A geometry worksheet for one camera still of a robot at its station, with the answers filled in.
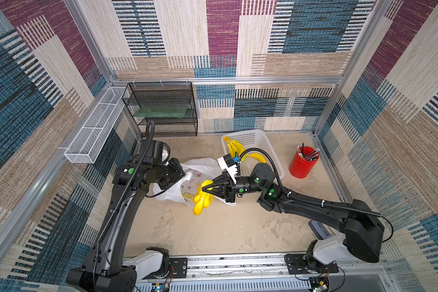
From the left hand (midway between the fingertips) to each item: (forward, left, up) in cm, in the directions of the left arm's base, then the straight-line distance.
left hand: (187, 172), depth 70 cm
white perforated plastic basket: (+37, -33, -23) cm, 55 cm away
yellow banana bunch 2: (-12, -7, +2) cm, 14 cm away
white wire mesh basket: (+23, +54, -10) cm, 59 cm away
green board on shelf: (+45, +11, -6) cm, 47 cm away
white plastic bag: (+5, -2, -6) cm, 8 cm away
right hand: (-9, -7, +3) cm, 12 cm away
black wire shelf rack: (+52, +18, +1) cm, 55 cm away
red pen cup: (+18, -55, -24) cm, 63 cm away
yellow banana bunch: (+31, -21, -20) cm, 42 cm away
